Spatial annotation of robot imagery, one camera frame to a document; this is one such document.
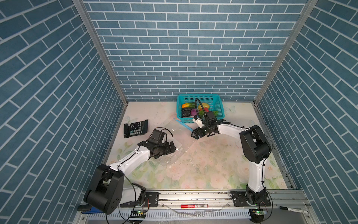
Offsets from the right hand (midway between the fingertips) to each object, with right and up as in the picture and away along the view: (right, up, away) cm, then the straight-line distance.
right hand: (195, 130), depth 98 cm
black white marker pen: (+46, -37, -28) cm, 65 cm away
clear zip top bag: (-16, +1, +4) cm, 17 cm away
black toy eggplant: (-6, +14, +10) cm, 18 cm away
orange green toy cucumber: (-4, +19, +15) cm, 25 cm away
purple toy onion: (-1, +13, +10) cm, 17 cm away
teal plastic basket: (+17, +23, +16) cm, 33 cm away
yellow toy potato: (+9, +19, +15) cm, 26 cm away
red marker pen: (-6, -36, -28) cm, 45 cm away
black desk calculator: (-44, +1, +3) cm, 44 cm away
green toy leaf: (+17, +13, +9) cm, 23 cm away
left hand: (-16, -11, -11) cm, 22 cm away
